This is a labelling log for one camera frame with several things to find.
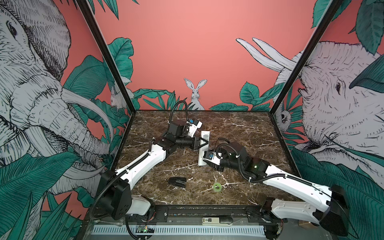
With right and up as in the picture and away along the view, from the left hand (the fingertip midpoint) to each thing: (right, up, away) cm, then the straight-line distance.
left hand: (207, 140), depth 73 cm
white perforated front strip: (-9, -43, -3) cm, 44 cm away
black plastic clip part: (-16, -24, +10) cm, 31 cm away
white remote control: (-1, +3, 0) cm, 3 cm away
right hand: (-2, -6, -3) cm, 7 cm away
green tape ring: (+7, -27, +10) cm, 30 cm away
